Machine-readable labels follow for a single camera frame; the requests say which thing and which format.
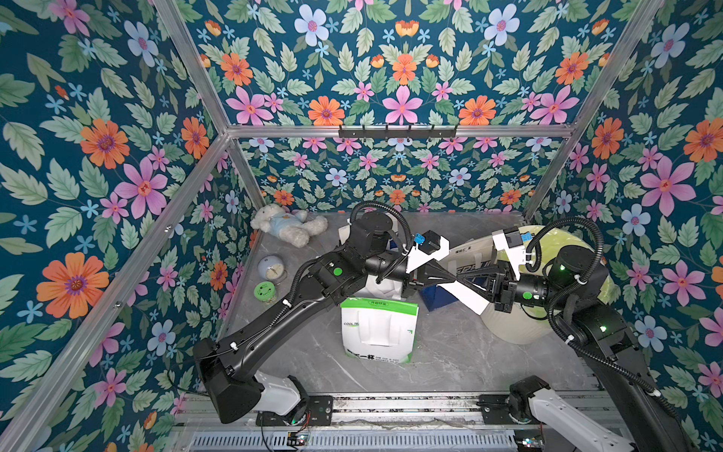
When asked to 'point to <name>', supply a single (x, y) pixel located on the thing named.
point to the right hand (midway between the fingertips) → (465, 272)
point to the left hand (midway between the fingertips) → (453, 279)
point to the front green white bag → (379, 330)
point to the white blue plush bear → (293, 226)
